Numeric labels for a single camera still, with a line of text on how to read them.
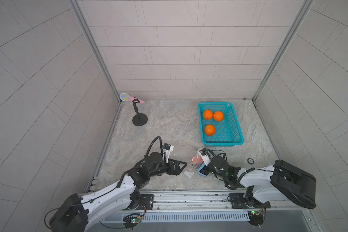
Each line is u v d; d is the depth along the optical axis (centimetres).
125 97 83
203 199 72
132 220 65
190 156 85
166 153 67
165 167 67
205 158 72
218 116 99
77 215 39
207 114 101
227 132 98
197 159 74
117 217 69
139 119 104
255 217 69
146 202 71
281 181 44
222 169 61
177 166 66
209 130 93
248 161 85
